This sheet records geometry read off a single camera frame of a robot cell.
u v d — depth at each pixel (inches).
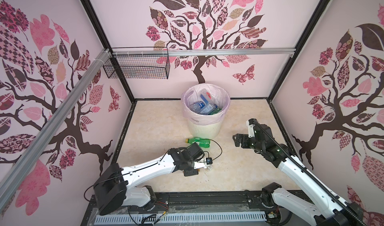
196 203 29.3
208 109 34.4
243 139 27.0
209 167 32.1
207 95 35.4
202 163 27.0
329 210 15.4
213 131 34.5
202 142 35.8
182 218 27.4
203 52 36.3
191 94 35.6
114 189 15.6
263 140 22.5
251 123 27.6
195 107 35.4
